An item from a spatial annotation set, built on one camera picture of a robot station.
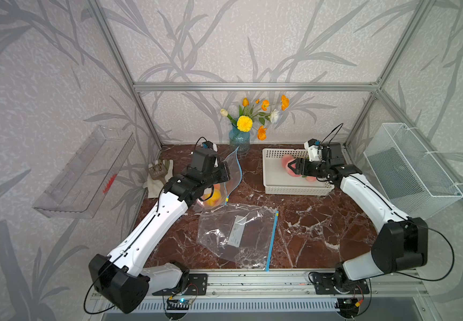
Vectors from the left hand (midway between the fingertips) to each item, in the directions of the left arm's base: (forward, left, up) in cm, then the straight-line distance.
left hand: (230, 168), depth 74 cm
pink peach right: (-3, -31, -2) cm, 31 cm away
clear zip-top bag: (-15, -5, -28) cm, 32 cm away
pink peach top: (+25, -30, -24) cm, 46 cm away
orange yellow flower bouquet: (+36, -10, -4) cm, 38 cm away
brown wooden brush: (+20, +41, -28) cm, 54 cm away
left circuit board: (-39, +18, -31) cm, 53 cm away
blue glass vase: (+34, -3, -17) cm, 38 cm away
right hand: (+8, -27, -8) cm, 30 cm away
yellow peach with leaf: (-3, +6, -16) cm, 18 cm away
